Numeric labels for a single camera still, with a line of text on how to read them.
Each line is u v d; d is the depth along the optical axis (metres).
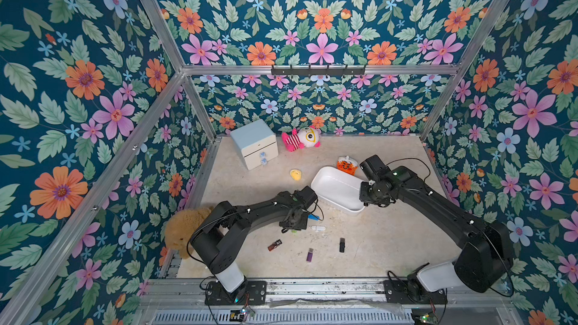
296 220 0.73
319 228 0.88
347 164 1.01
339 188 0.99
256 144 0.98
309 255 0.82
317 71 0.93
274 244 0.84
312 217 0.80
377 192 0.68
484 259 0.41
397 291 0.73
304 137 1.11
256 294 0.73
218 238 0.46
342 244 0.84
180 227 0.69
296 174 1.02
